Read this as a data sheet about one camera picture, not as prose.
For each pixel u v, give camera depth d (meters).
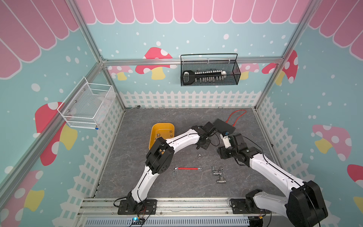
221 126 1.09
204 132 0.71
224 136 0.76
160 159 0.55
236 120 1.11
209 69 0.92
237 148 0.65
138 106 1.24
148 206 0.75
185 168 0.88
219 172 0.85
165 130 1.06
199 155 0.92
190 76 0.90
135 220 0.73
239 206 0.74
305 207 0.40
